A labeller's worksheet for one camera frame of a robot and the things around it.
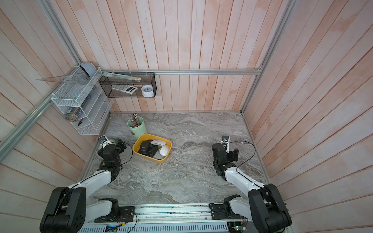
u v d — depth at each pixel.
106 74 0.91
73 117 0.77
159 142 0.95
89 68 0.83
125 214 0.73
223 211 0.73
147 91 0.94
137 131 0.95
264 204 0.42
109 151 0.67
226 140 0.75
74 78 0.81
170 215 0.75
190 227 0.70
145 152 0.93
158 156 0.91
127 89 0.98
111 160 0.67
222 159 0.67
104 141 0.73
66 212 0.41
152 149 0.93
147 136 0.99
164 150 0.92
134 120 0.95
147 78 0.93
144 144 0.95
